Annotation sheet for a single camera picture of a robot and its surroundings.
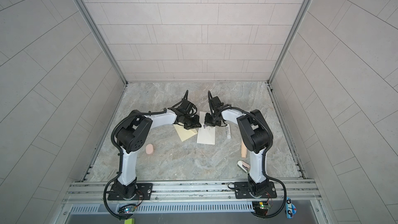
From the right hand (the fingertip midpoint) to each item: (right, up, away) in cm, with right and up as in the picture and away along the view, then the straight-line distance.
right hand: (205, 123), depth 96 cm
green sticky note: (-30, -33, -34) cm, 56 cm away
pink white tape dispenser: (+20, -18, -19) cm, 32 cm away
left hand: (+1, 0, -2) cm, 2 cm away
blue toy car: (+37, -31, -30) cm, 57 cm away
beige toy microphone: (+21, -12, -13) cm, 27 cm away
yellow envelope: (-13, -4, -7) cm, 15 cm away
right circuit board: (+25, -32, -28) cm, 49 cm away
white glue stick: (+13, -3, -7) cm, 15 cm away
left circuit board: (-33, -30, -31) cm, 54 cm away
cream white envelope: (0, -5, -7) cm, 8 cm away
